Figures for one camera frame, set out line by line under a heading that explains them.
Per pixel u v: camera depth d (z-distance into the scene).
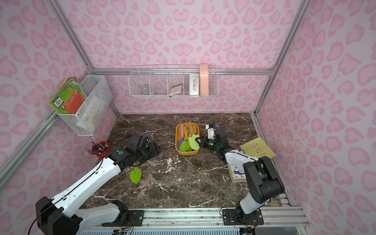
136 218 0.73
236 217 0.72
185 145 0.98
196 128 1.04
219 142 0.71
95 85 0.97
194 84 0.93
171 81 1.07
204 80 0.84
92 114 0.83
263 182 0.45
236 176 0.84
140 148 0.59
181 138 1.01
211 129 0.82
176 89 0.94
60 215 0.37
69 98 0.71
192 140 0.88
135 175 0.88
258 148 0.98
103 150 0.90
